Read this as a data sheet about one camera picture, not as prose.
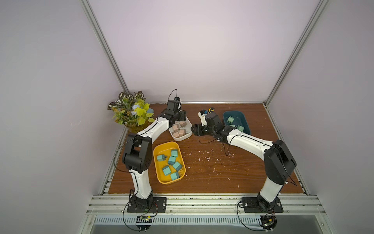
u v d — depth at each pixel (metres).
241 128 1.02
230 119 1.07
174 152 0.90
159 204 0.73
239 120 1.07
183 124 1.05
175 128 1.03
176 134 0.99
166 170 0.83
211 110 1.14
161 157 0.87
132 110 0.84
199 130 0.78
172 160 0.87
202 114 0.79
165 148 0.91
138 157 0.50
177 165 0.84
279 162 0.46
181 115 0.87
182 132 1.00
